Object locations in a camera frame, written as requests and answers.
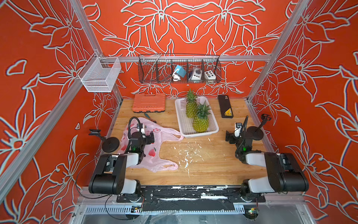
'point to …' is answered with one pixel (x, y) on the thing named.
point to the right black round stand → (255, 132)
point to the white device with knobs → (197, 73)
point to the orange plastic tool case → (143, 102)
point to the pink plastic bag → (154, 161)
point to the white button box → (209, 75)
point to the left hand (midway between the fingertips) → (145, 131)
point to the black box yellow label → (225, 107)
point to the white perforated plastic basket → (185, 123)
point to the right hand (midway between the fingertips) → (232, 129)
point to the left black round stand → (109, 144)
